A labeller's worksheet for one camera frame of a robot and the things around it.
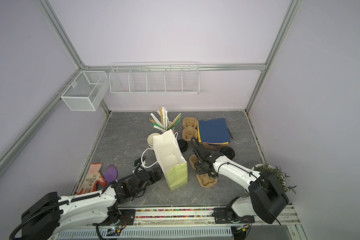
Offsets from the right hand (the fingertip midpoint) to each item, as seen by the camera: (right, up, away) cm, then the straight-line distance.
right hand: (202, 168), depth 86 cm
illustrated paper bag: (-21, +6, +10) cm, 24 cm away
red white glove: (-64, -4, +1) cm, 64 cm away
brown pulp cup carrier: (+1, -6, -2) cm, 6 cm away
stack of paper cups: (-31, +17, +1) cm, 36 cm away
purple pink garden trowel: (-55, -4, +2) cm, 55 cm away
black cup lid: (+14, +10, -2) cm, 18 cm away
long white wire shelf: (-31, +58, +15) cm, 67 cm away
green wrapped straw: (-15, +27, +7) cm, 32 cm away
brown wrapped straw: (-31, +29, +5) cm, 42 cm away
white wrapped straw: (-24, +31, +10) cm, 41 cm away
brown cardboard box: (+9, +11, +10) cm, 18 cm away
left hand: (-25, -2, -3) cm, 26 cm away
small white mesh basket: (-76, +47, +12) cm, 90 cm away
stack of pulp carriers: (-7, +21, +19) cm, 29 cm away
